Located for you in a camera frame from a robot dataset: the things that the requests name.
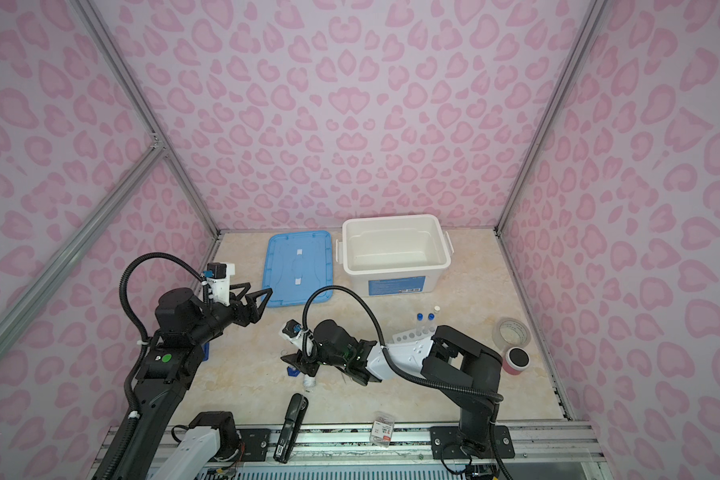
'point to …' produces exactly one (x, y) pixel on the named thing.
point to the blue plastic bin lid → (295, 264)
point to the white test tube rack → (413, 336)
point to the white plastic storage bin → (394, 255)
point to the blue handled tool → (206, 351)
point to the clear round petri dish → (510, 332)
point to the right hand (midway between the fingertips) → (289, 348)
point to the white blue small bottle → (309, 381)
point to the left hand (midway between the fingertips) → (259, 284)
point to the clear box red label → (382, 429)
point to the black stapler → (291, 428)
